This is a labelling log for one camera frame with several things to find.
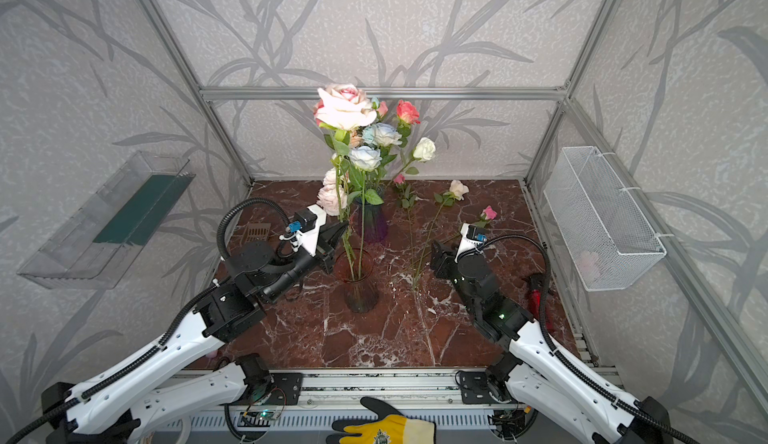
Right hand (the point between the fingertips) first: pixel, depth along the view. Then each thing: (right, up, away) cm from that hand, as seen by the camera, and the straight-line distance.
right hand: (442, 234), depth 75 cm
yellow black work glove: (-13, -43, -9) cm, 46 cm away
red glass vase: (-23, -9, +2) cm, 24 cm away
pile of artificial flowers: (+10, +13, +37) cm, 40 cm away
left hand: (-21, +5, -14) cm, 26 cm away
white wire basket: (+33, 0, -14) cm, 36 cm away
